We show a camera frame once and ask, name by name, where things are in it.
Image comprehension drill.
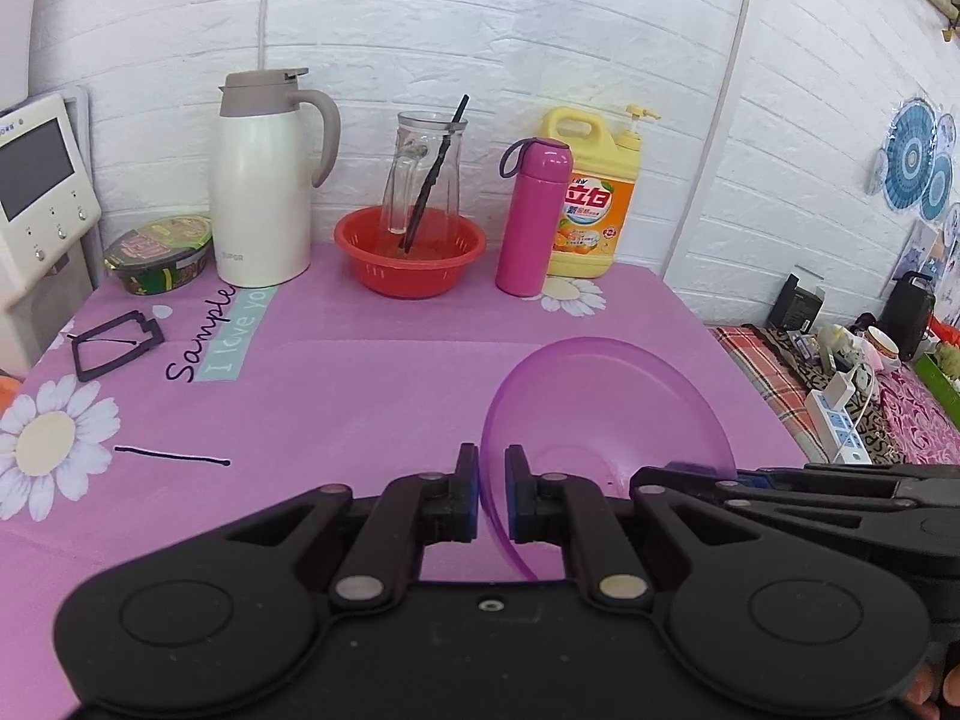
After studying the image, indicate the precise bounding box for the purple plastic bowl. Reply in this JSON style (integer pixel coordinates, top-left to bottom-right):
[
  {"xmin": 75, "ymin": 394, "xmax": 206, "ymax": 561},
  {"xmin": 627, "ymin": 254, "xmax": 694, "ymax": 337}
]
[{"xmin": 480, "ymin": 337, "xmax": 737, "ymax": 580}]

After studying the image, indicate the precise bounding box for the right hand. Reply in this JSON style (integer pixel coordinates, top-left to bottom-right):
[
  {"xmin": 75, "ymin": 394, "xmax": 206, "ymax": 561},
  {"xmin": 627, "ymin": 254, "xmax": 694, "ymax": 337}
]
[{"xmin": 901, "ymin": 665, "xmax": 960, "ymax": 720}]

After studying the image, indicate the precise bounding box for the white power strip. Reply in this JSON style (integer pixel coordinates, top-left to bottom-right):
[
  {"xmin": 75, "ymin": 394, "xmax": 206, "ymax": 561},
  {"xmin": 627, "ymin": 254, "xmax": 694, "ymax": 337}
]
[{"xmin": 805, "ymin": 372, "xmax": 871, "ymax": 466}]

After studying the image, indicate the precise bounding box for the white cup pink rim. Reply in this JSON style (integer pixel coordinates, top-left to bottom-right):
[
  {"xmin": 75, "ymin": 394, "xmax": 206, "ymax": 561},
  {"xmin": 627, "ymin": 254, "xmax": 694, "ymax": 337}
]
[{"xmin": 864, "ymin": 325, "xmax": 900, "ymax": 372}]

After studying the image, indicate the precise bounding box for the plaid cloth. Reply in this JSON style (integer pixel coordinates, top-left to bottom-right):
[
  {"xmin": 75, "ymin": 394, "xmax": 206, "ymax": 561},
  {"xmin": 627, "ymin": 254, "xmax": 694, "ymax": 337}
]
[{"xmin": 707, "ymin": 322, "xmax": 960, "ymax": 467}]

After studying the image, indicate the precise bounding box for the black speaker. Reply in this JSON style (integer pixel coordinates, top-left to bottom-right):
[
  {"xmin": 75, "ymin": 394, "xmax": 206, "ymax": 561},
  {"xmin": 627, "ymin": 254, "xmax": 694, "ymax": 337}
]
[{"xmin": 878, "ymin": 271, "xmax": 935, "ymax": 362}]

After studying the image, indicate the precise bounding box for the purple floral tablecloth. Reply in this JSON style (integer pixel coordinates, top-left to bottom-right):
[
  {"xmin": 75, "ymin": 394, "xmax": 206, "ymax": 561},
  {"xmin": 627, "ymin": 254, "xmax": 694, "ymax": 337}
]
[{"xmin": 2, "ymin": 244, "xmax": 802, "ymax": 718}]

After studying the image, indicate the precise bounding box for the black box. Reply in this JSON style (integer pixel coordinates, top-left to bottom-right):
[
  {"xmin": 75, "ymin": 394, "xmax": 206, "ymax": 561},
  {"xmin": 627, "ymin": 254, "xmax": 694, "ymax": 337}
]
[{"xmin": 766, "ymin": 265, "xmax": 825, "ymax": 333}]

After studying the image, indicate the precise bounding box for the black stirring stick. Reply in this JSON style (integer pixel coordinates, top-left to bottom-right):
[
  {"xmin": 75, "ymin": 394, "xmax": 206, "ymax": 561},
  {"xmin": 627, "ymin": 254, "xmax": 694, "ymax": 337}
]
[{"xmin": 392, "ymin": 94, "xmax": 470, "ymax": 254}]

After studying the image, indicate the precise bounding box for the red plastic basket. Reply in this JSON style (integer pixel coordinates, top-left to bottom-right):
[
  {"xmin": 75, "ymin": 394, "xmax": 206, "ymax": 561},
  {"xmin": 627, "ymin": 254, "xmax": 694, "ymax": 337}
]
[{"xmin": 334, "ymin": 206, "xmax": 487, "ymax": 299}]

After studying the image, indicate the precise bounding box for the pink thermos bottle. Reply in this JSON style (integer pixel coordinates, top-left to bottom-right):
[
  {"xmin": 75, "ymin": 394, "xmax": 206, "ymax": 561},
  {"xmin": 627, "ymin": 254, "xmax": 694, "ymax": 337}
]
[{"xmin": 494, "ymin": 137, "xmax": 573, "ymax": 298}]

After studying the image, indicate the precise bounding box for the yellow detergent jug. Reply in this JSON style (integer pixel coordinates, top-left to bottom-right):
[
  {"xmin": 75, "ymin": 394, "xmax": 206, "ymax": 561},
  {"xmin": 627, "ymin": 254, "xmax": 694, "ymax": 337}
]
[{"xmin": 539, "ymin": 104, "xmax": 661, "ymax": 280}]

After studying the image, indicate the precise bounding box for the black hairpin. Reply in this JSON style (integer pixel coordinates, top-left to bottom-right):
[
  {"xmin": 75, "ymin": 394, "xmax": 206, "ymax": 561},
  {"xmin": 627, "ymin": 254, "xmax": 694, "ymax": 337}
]
[{"xmin": 112, "ymin": 444, "xmax": 233, "ymax": 468}]

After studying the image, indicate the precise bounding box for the instant noodle cup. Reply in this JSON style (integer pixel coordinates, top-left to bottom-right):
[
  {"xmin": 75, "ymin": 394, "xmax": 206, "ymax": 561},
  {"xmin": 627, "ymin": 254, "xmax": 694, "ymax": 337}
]
[{"xmin": 104, "ymin": 215, "xmax": 213, "ymax": 296}]

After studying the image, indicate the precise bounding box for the white thermal carafe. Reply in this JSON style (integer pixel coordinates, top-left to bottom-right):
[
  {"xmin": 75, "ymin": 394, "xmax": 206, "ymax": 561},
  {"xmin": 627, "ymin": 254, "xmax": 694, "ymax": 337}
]
[{"xmin": 208, "ymin": 68, "xmax": 342, "ymax": 289}]

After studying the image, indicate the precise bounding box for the glass pitcher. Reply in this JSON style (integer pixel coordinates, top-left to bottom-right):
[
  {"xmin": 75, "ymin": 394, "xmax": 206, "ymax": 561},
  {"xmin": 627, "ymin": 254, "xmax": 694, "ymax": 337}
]
[{"xmin": 381, "ymin": 110, "xmax": 467, "ymax": 250}]

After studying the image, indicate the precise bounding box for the white water dispenser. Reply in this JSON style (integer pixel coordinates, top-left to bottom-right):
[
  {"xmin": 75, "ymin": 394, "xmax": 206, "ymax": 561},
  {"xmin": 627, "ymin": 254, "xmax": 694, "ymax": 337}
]
[{"xmin": 2, "ymin": 93, "xmax": 101, "ymax": 379}]

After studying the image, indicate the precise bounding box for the black folding handle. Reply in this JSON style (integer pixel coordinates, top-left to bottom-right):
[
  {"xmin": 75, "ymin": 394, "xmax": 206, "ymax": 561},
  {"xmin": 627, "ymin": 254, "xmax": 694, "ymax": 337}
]
[{"xmin": 70, "ymin": 310, "xmax": 166, "ymax": 383}]

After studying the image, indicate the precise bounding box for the blue wall decoration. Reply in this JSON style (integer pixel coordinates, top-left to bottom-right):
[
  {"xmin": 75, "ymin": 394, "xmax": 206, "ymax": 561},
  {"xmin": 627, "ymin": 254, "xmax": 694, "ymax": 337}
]
[{"xmin": 864, "ymin": 98, "xmax": 958, "ymax": 223}]

